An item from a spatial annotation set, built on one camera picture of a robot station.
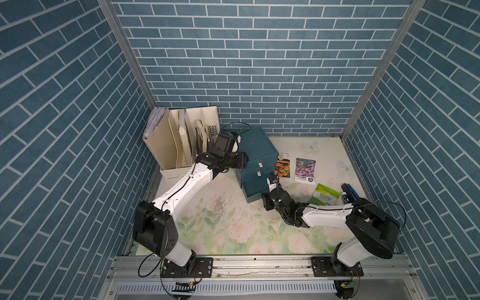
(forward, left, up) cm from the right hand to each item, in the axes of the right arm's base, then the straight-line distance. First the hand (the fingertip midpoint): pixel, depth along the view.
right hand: (266, 194), depth 89 cm
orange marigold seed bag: (+21, -9, -4) cm, 23 cm away
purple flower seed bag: (+20, -22, -5) cm, 30 cm away
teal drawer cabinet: (+9, +3, +14) cm, 17 cm away
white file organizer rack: (+33, +44, +10) cm, 56 cm away
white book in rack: (+18, +42, +13) cm, 47 cm away
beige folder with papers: (+16, +54, +19) cm, 59 cm away
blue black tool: (+6, -42, -4) cm, 42 cm away
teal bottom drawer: (+1, +6, +3) cm, 7 cm away
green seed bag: (+4, -29, -5) cm, 30 cm away
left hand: (+8, +9, +16) cm, 20 cm away
